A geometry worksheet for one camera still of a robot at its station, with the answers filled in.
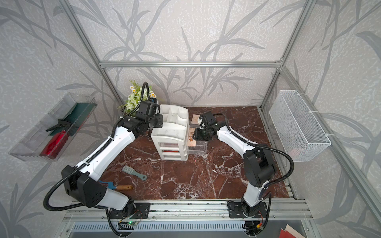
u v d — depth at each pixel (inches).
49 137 25.6
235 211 28.6
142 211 28.5
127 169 34.1
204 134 29.7
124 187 31.4
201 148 38.0
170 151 32.9
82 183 15.7
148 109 23.4
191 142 36.0
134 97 32.7
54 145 22.7
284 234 26.6
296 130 25.1
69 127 25.7
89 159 17.0
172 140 29.2
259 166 18.4
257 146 18.7
